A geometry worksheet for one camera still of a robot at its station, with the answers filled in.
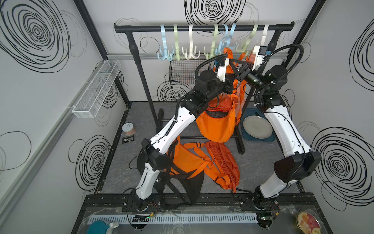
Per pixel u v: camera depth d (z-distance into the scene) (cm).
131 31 52
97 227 62
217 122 83
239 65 58
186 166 82
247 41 59
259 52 53
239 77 57
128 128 98
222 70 55
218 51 59
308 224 66
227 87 57
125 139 96
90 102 87
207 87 50
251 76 57
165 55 59
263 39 57
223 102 74
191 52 59
